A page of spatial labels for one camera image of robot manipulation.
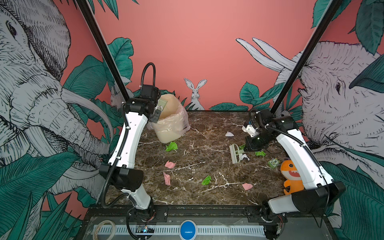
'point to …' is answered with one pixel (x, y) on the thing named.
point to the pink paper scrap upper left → (170, 165)
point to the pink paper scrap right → (247, 186)
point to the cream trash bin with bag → (174, 120)
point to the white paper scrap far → (229, 134)
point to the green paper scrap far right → (260, 153)
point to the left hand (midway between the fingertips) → (147, 111)
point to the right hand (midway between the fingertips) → (243, 147)
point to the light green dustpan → (161, 105)
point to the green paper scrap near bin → (172, 146)
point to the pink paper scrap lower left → (167, 178)
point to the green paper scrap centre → (206, 180)
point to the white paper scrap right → (244, 155)
